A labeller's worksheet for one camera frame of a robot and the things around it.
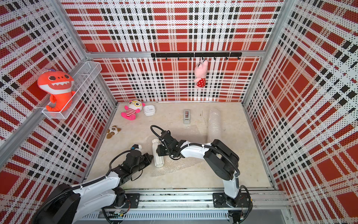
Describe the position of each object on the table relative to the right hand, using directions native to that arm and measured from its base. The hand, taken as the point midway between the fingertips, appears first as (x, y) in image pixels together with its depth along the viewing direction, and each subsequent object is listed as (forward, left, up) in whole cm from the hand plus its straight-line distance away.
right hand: (161, 150), depth 88 cm
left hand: (-3, +3, -3) cm, 5 cm away
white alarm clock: (+36, +14, -2) cm, 39 cm away
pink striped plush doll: (+37, +26, 0) cm, 45 cm away
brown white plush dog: (+16, +38, -1) cm, 41 cm away
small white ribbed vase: (-7, 0, -1) cm, 7 cm away
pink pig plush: (+44, -26, +29) cm, 59 cm away
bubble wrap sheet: (+17, -36, +2) cm, 40 cm away
